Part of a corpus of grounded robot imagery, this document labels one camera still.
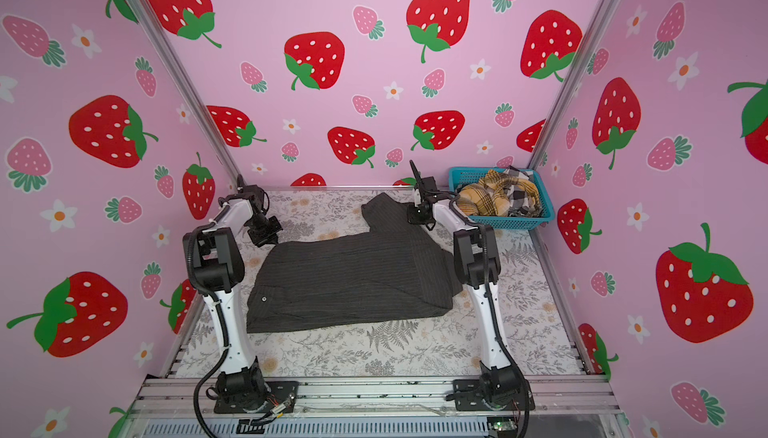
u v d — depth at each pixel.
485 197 1.05
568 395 0.76
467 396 0.74
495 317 0.65
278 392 0.75
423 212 0.95
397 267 0.98
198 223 0.97
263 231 0.92
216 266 0.61
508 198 1.05
